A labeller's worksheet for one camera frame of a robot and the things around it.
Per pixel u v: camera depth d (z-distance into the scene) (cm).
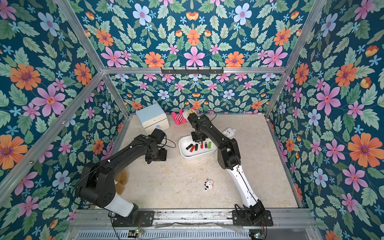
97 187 44
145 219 73
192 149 99
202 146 101
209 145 101
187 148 99
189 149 99
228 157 64
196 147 100
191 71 93
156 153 73
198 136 87
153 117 98
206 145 101
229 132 104
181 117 111
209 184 82
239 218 74
